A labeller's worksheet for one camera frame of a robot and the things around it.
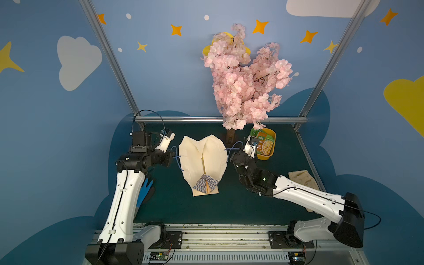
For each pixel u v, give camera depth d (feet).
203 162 2.99
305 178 3.11
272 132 3.65
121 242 1.21
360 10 2.31
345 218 1.37
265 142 3.41
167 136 2.05
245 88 2.32
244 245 2.45
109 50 2.69
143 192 2.85
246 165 1.69
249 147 2.02
